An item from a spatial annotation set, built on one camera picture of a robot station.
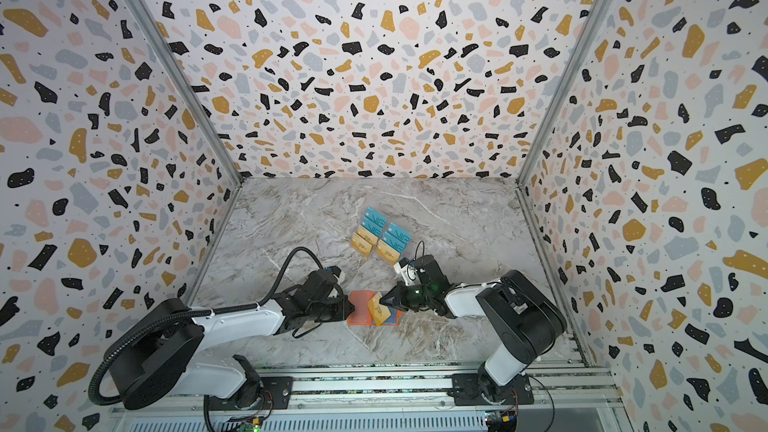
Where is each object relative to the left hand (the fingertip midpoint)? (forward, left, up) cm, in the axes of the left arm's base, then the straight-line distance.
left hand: (361, 305), depth 85 cm
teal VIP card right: (+19, -10, +4) cm, 21 cm away
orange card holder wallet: (-1, +1, -3) cm, 3 cm away
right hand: (+1, -5, +2) cm, 6 cm away
